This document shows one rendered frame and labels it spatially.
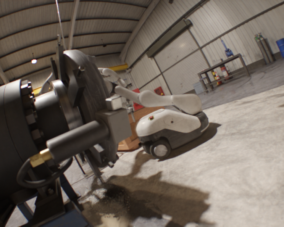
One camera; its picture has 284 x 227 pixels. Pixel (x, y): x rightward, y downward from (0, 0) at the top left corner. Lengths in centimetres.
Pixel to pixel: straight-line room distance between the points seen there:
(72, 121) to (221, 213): 71
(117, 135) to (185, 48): 938
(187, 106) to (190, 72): 845
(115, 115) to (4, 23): 962
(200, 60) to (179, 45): 193
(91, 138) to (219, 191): 54
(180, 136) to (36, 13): 942
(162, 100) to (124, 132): 73
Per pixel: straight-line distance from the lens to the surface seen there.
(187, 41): 958
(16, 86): 67
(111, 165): 50
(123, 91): 120
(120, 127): 43
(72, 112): 62
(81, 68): 43
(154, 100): 112
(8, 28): 995
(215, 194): 60
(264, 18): 877
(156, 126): 97
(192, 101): 118
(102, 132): 41
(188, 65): 960
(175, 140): 101
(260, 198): 55
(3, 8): 933
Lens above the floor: 44
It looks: 1 degrees down
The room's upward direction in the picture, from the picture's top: 24 degrees counter-clockwise
